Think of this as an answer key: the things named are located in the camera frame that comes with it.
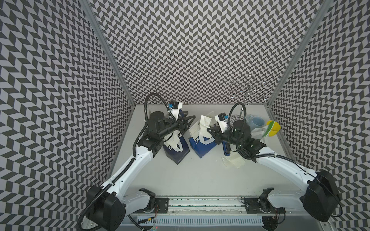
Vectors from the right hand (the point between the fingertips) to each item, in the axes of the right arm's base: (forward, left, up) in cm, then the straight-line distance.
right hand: (208, 131), depth 76 cm
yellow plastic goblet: (+8, -43, -10) cm, 45 cm away
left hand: (+3, +9, +9) cm, 13 cm away
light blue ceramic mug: (+18, -34, -16) cm, 42 cm away
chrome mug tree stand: (+21, -25, +9) cm, 34 cm away
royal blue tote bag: (-1, +3, -8) cm, 8 cm away
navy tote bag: (-5, +18, -7) cm, 20 cm away
